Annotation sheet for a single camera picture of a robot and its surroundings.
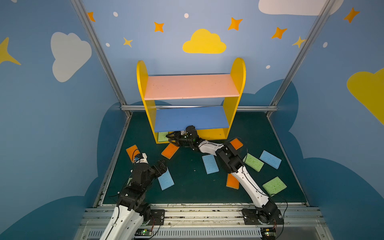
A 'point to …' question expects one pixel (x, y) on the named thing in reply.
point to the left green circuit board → (143, 232)
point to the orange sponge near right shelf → (236, 144)
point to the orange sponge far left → (132, 151)
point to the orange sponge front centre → (232, 181)
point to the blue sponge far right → (270, 159)
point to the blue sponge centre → (210, 164)
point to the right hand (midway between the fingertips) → (167, 137)
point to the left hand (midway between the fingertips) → (159, 162)
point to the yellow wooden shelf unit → (207, 102)
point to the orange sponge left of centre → (170, 151)
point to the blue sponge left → (165, 180)
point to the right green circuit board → (268, 233)
